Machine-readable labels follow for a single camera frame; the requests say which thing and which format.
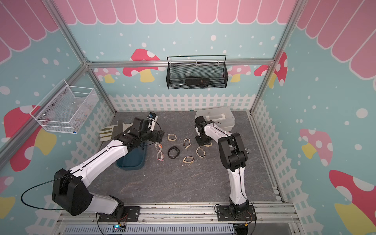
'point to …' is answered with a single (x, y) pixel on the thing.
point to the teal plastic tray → (134, 160)
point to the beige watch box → (208, 145)
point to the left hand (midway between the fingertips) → (156, 132)
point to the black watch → (173, 152)
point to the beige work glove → (105, 132)
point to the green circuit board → (118, 228)
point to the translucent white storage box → (223, 117)
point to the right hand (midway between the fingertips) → (204, 141)
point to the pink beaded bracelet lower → (160, 156)
